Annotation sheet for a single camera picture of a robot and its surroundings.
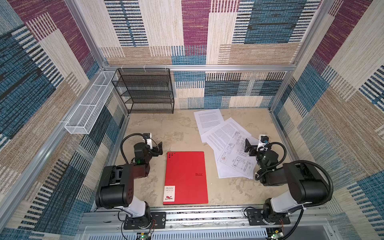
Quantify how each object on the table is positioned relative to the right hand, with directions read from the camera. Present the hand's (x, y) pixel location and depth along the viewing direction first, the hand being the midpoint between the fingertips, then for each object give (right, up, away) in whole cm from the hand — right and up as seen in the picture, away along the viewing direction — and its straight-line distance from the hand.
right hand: (254, 140), depth 90 cm
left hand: (-61, 0, +3) cm, 61 cm away
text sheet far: (-26, +13, +25) cm, 38 cm away
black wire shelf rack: (-71, +34, +20) cm, 81 cm away
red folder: (-41, -22, -3) cm, 46 cm away
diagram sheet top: (-10, -11, +4) cm, 16 cm away
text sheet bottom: (-17, -18, -1) cm, 25 cm away
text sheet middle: (-19, 0, +14) cm, 24 cm away
